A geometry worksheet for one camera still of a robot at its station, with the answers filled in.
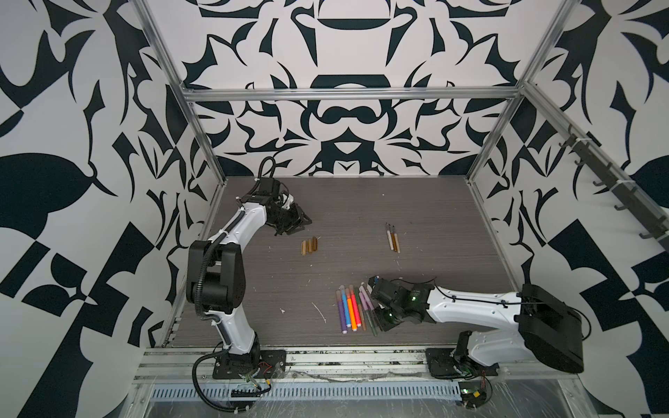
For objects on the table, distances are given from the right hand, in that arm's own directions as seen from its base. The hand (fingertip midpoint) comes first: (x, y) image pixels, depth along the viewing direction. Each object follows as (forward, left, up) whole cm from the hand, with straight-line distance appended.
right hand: (374, 317), depth 83 cm
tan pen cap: (+24, +24, +1) cm, 34 cm away
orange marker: (+2, +7, +1) cm, 7 cm away
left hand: (+29, +22, +13) cm, 38 cm away
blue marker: (+4, +9, 0) cm, 10 cm away
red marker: (+3, +6, +1) cm, 7 cm away
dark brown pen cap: (+26, +20, 0) cm, 33 cm away
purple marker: (-2, +10, +1) cm, 10 cm away
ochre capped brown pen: (+30, -11, 0) cm, 32 cm away
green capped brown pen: (+2, +4, +1) cm, 5 cm away
